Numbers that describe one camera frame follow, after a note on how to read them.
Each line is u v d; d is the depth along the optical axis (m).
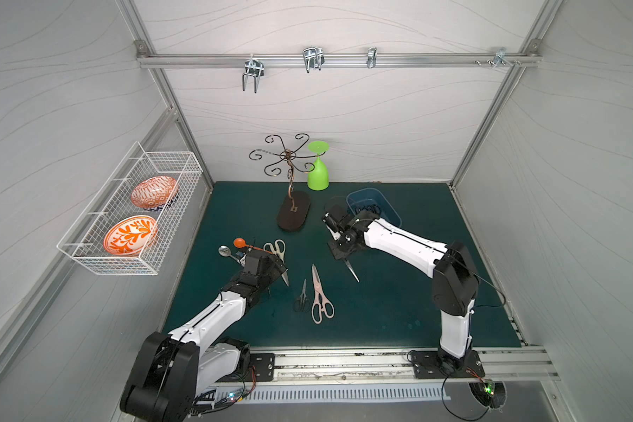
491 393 0.71
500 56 0.76
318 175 0.93
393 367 0.75
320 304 0.85
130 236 0.63
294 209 1.10
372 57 0.77
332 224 0.69
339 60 0.80
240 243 1.01
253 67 0.78
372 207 1.11
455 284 0.48
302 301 0.86
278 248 0.98
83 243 0.56
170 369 0.40
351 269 0.84
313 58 0.76
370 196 1.08
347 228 0.64
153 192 0.72
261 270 0.69
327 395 0.70
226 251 0.97
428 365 0.74
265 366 0.73
